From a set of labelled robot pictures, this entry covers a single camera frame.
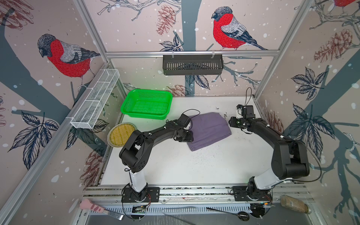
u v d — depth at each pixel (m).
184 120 0.74
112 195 0.75
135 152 0.48
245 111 0.73
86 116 0.70
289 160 0.45
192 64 1.04
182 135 0.77
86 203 0.69
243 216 0.67
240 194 0.73
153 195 0.73
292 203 0.67
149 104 1.18
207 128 0.95
